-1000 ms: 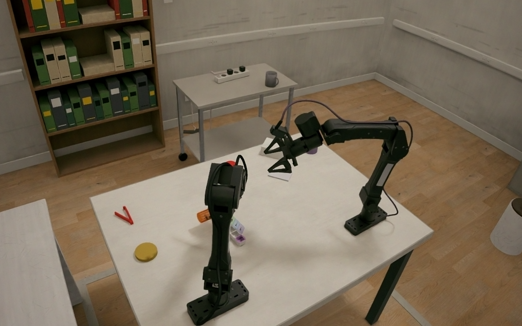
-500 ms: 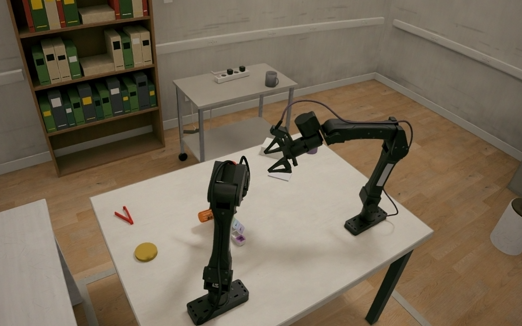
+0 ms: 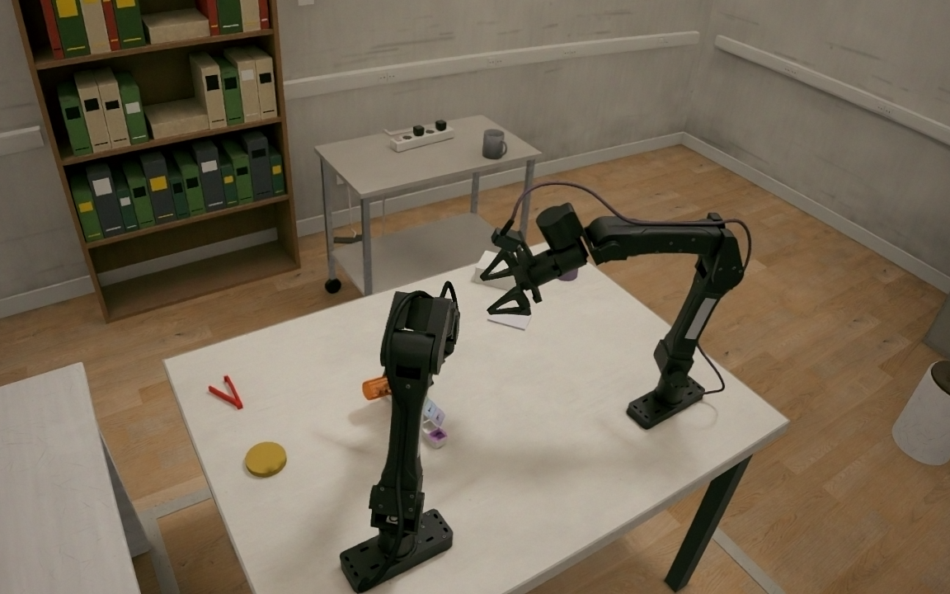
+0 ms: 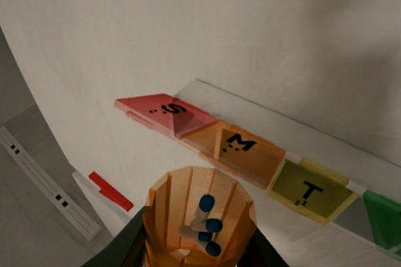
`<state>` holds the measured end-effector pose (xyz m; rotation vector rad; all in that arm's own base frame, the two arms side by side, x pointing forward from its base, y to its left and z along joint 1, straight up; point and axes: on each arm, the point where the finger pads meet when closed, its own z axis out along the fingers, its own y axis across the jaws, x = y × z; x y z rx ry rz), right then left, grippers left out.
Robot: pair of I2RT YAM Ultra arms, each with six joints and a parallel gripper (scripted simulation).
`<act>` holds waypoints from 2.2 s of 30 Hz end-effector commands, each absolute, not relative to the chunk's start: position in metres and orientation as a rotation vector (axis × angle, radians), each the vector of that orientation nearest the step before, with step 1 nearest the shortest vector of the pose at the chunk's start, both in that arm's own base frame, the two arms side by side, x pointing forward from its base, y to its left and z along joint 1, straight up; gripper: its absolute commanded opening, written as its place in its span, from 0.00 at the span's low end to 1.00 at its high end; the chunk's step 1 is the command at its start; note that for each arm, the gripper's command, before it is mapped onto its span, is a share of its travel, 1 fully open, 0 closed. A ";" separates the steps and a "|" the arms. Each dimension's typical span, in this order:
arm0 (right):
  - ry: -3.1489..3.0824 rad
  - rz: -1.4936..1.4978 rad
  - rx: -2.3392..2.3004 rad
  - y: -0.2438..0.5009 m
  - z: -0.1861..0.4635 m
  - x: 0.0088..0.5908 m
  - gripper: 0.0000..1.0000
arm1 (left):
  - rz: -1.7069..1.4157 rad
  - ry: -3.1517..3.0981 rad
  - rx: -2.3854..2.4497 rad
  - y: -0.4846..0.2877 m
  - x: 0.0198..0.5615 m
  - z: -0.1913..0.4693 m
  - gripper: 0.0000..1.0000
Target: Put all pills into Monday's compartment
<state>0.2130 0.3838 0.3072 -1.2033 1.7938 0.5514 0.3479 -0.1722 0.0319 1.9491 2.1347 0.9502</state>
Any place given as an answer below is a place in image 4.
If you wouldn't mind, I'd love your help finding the red flat bar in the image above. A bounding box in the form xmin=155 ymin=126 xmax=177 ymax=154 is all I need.
xmin=88 ymin=171 xmax=134 ymax=212

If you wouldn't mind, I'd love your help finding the orange translucent cylinder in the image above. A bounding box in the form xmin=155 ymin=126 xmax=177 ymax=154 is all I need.
xmin=143 ymin=165 xmax=257 ymax=267

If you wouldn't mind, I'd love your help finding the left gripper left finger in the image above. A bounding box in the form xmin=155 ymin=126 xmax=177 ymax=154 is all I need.
xmin=80 ymin=206 xmax=145 ymax=267

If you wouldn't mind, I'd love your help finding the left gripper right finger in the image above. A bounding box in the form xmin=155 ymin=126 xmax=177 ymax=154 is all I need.
xmin=236 ymin=227 xmax=290 ymax=267

